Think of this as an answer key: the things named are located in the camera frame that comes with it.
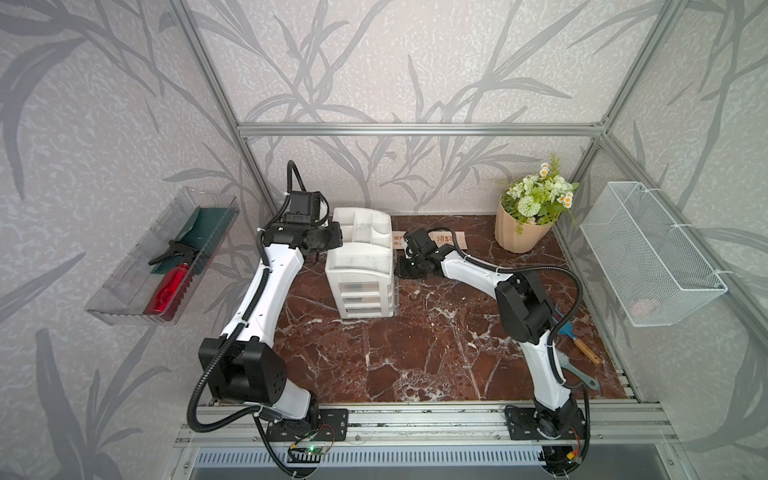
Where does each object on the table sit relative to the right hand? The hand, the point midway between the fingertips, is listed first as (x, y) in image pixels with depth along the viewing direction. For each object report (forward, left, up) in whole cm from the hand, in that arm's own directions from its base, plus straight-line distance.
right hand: (393, 270), depth 97 cm
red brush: (-25, +42, +30) cm, 57 cm away
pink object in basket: (-22, -61, +14) cm, 67 cm away
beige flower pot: (+12, -40, +1) cm, 42 cm away
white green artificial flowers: (+8, -42, +23) cm, 49 cm away
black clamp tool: (-13, +47, +29) cm, 57 cm away
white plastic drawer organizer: (-13, +6, +19) cm, 24 cm away
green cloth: (-8, +44, +28) cm, 53 cm away
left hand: (-1, +14, +20) cm, 24 cm away
